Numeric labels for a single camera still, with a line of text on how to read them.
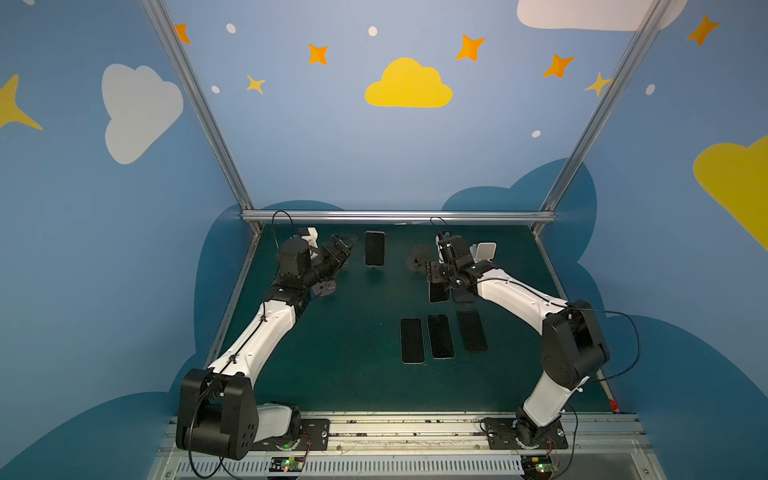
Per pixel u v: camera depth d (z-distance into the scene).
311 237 0.75
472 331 0.93
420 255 1.05
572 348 0.47
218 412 0.40
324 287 0.99
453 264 0.72
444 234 0.82
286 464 0.71
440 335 0.92
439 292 0.96
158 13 0.68
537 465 0.71
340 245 0.72
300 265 0.60
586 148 0.95
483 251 1.07
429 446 0.73
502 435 0.75
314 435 0.75
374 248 1.02
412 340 0.93
